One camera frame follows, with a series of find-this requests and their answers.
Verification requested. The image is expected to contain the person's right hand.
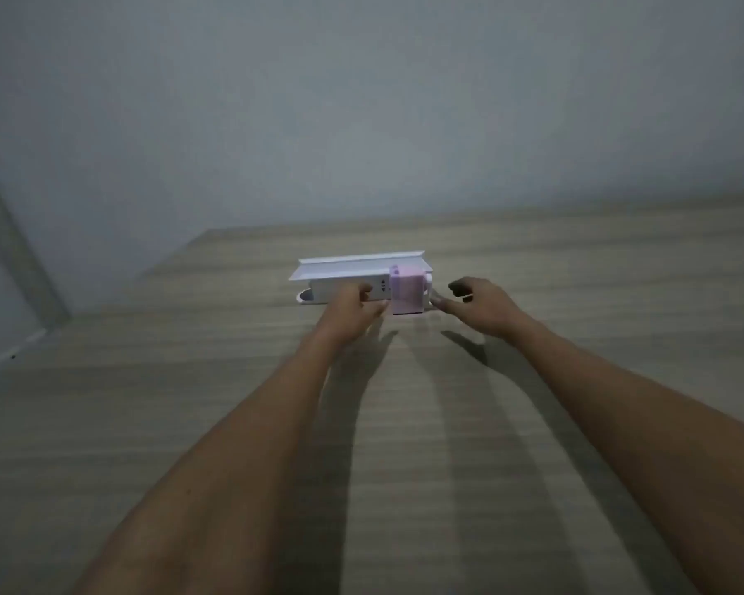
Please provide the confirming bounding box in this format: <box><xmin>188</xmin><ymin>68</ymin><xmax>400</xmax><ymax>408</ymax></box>
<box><xmin>431</xmin><ymin>277</ymin><xmax>532</xmax><ymax>343</ymax></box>

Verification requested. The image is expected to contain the white power socket box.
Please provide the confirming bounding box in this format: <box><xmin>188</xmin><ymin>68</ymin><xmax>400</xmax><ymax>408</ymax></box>
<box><xmin>288</xmin><ymin>250</ymin><xmax>435</xmax><ymax>303</ymax></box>

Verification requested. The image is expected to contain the pink pencil sharpener body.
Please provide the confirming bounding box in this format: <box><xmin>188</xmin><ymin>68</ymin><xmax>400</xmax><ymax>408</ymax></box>
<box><xmin>389</xmin><ymin>264</ymin><xmax>435</xmax><ymax>317</ymax></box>

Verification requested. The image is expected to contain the person's left forearm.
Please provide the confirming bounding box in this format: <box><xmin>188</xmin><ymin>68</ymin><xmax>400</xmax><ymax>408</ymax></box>
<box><xmin>74</xmin><ymin>331</ymin><xmax>358</xmax><ymax>595</ymax></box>

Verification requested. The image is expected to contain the person's right forearm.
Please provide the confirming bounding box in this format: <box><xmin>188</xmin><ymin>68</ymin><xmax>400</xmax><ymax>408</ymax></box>
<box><xmin>505</xmin><ymin>318</ymin><xmax>744</xmax><ymax>595</ymax></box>

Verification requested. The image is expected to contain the white floor trim piece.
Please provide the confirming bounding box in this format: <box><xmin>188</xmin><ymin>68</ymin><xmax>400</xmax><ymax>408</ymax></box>
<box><xmin>0</xmin><ymin>327</ymin><xmax>49</xmax><ymax>366</ymax></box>

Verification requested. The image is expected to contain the person's left hand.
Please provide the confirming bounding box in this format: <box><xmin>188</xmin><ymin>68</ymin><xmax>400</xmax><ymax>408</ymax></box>
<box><xmin>313</xmin><ymin>281</ymin><xmax>392</xmax><ymax>351</ymax></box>

